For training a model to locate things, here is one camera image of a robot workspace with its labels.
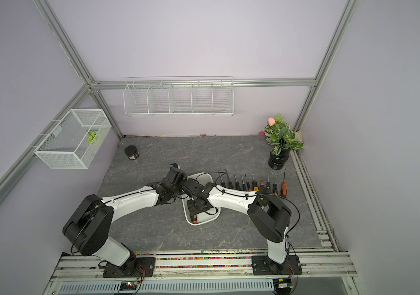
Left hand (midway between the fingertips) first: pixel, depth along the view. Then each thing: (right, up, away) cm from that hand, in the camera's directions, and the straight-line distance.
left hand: (185, 185), depth 91 cm
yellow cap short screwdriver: (+36, 0, +5) cm, 36 cm away
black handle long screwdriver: (+27, 0, +7) cm, 28 cm away
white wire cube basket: (-49, +22, -9) cm, 54 cm away
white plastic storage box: (+11, -13, -6) cm, 18 cm away
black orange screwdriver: (+40, -1, +6) cm, 40 cm away
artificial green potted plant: (+45, +22, -11) cm, 51 cm away
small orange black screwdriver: (+33, -1, +7) cm, 33 cm away
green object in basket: (-40, +24, -10) cm, 48 cm away
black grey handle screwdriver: (+30, -2, +5) cm, 31 cm away
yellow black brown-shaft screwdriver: (+23, -1, +7) cm, 24 cm away
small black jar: (-35, +17, +18) cm, 43 cm away
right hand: (+5, -10, -5) cm, 12 cm away
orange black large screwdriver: (+5, -15, -7) cm, 17 cm away
